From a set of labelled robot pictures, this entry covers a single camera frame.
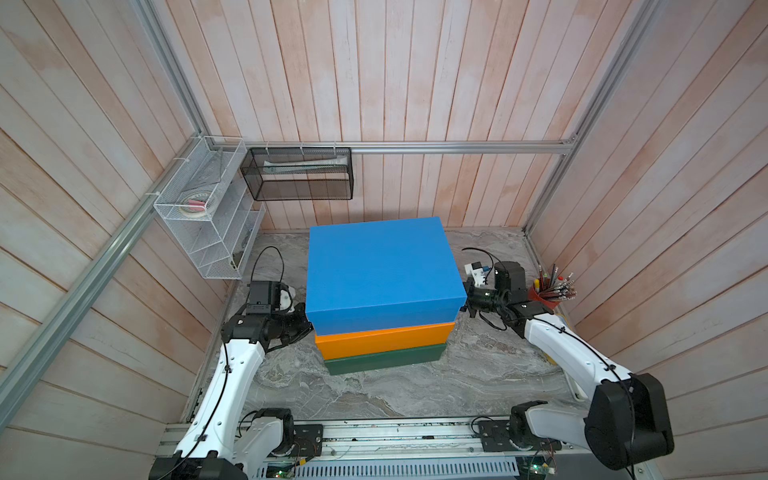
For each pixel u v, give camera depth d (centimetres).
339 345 70
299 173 90
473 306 73
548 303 88
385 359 77
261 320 53
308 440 73
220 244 78
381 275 63
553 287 87
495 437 73
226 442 40
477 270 78
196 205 73
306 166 88
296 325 65
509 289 65
